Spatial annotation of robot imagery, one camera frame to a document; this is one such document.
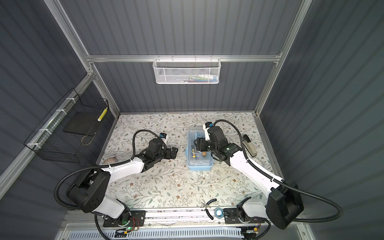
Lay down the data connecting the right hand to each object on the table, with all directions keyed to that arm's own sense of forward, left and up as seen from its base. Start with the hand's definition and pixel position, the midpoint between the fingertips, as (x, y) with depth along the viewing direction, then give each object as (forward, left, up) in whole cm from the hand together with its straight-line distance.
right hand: (200, 142), depth 81 cm
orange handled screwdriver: (-2, -2, -9) cm, 9 cm away
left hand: (+3, +18, -10) cm, 21 cm away
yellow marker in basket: (+12, +54, +11) cm, 56 cm away
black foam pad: (+4, +60, +12) cm, 61 cm away
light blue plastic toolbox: (-5, +2, -11) cm, 13 cm away
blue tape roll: (-33, -9, -18) cm, 38 cm away
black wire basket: (-3, +66, +12) cm, 67 cm away
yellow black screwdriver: (-2, +4, -9) cm, 10 cm away
